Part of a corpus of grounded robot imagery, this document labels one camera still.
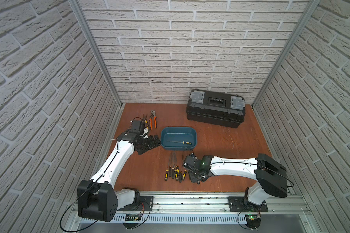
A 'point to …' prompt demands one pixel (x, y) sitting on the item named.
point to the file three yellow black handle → (173, 168)
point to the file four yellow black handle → (176, 171)
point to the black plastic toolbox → (216, 108)
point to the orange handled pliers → (153, 113)
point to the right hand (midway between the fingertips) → (195, 177)
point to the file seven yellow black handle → (184, 174)
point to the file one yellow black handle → (167, 171)
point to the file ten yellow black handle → (183, 142)
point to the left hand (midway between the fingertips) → (157, 142)
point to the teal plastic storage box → (171, 138)
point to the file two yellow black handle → (169, 168)
